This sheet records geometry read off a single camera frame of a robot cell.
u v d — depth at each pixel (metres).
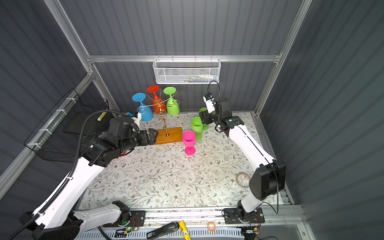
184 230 0.69
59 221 0.38
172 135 1.05
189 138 0.91
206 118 0.72
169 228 0.66
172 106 0.93
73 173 0.40
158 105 0.83
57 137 0.69
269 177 0.43
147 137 0.59
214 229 0.71
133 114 0.58
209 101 0.70
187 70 1.24
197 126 0.92
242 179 0.87
